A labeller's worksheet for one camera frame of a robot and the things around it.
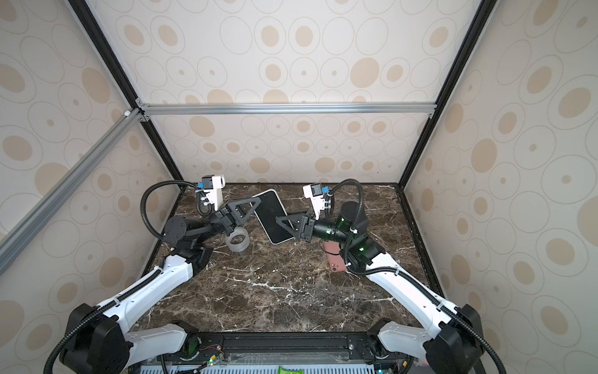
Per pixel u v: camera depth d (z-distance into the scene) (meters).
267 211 0.59
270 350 0.75
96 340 0.39
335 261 0.92
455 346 0.38
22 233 0.52
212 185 0.55
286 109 0.94
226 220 0.55
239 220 0.57
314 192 0.57
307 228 0.56
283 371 0.69
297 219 0.57
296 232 0.57
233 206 0.56
